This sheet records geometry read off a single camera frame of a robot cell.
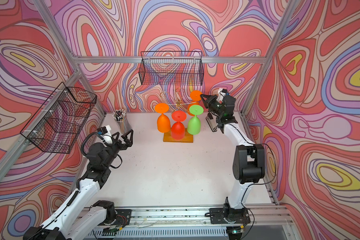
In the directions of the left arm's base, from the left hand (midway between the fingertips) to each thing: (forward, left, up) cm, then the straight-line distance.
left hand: (127, 131), depth 76 cm
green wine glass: (+6, -35, -1) cm, 35 cm away
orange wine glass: (+8, -18, -2) cm, 20 cm away
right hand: (+20, -38, +6) cm, 44 cm away
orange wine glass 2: (+19, -36, +7) cm, 41 cm away
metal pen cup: (+21, +13, -10) cm, 26 cm away
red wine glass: (+2, -26, -3) cm, 26 cm away
